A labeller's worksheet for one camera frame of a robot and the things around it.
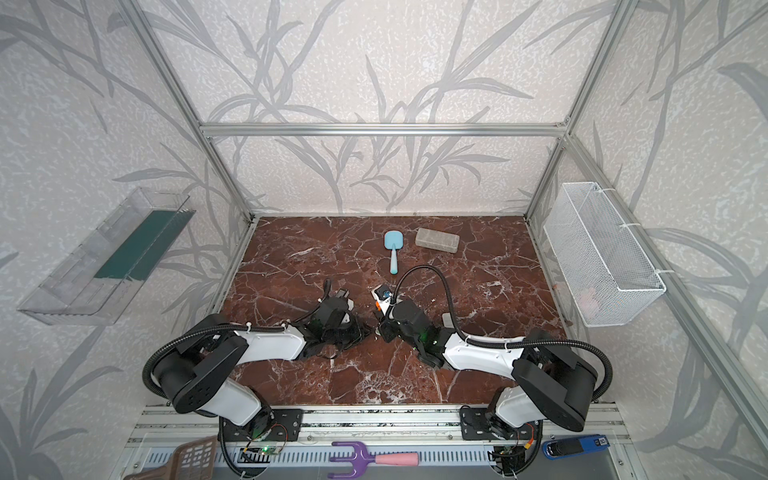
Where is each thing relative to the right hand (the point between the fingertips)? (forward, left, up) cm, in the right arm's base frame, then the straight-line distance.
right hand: (378, 299), depth 83 cm
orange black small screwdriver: (-7, -1, +10) cm, 12 cm away
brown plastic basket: (-36, +43, -11) cm, 57 cm away
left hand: (-4, 0, -9) cm, 10 cm away
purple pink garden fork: (-36, +3, -11) cm, 37 cm away
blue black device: (-34, -44, -7) cm, 56 cm away
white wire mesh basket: (-7, -50, +22) cm, 55 cm away
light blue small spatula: (+31, -3, -12) cm, 34 cm away
